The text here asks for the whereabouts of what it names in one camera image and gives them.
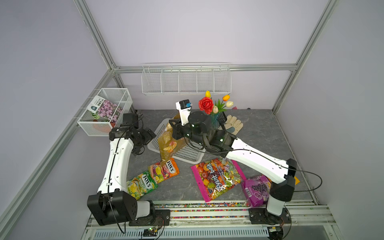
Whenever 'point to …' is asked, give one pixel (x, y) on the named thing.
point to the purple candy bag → (257, 189)
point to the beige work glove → (233, 125)
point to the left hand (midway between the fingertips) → (148, 141)
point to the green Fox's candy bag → (141, 185)
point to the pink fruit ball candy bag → (217, 176)
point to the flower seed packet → (103, 109)
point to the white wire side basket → (88, 126)
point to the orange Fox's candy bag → (159, 173)
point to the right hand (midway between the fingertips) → (169, 120)
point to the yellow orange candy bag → (297, 181)
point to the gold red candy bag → (166, 144)
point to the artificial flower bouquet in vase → (214, 108)
